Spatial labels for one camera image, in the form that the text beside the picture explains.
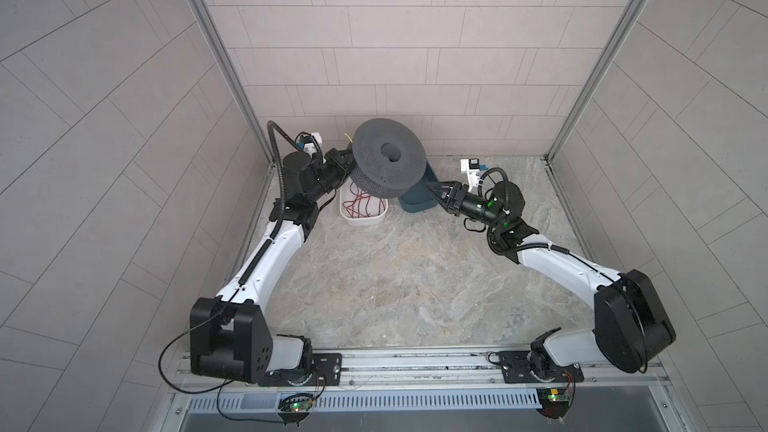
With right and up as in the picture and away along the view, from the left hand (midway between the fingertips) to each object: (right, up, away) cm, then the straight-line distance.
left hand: (368, 147), depth 72 cm
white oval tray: (0, -20, +22) cm, 30 cm away
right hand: (+15, -11, 0) cm, 18 cm away
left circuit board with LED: (-15, -58, -7) cm, 60 cm away
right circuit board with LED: (+43, -59, -4) cm, 73 cm away
